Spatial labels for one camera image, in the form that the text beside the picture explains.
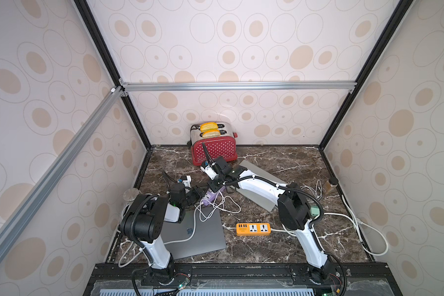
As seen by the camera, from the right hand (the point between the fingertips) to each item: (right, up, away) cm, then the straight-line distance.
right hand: (206, 187), depth 91 cm
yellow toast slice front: (+2, +28, +7) cm, 29 cm away
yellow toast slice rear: (0, +33, +11) cm, 35 cm away
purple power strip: (+2, -5, +2) cm, 5 cm away
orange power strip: (+23, -18, -8) cm, 30 cm away
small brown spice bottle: (+62, 0, +2) cm, 62 cm away
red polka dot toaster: (+8, +22, +11) cm, 26 cm away
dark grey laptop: (-1, -20, -6) cm, 21 cm away
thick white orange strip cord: (+72, -15, -3) cm, 73 cm away
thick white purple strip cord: (-29, -30, -15) cm, 44 cm away
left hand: (+3, 0, +1) cm, 3 cm away
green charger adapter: (+53, -11, -1) cm, 54 cm away
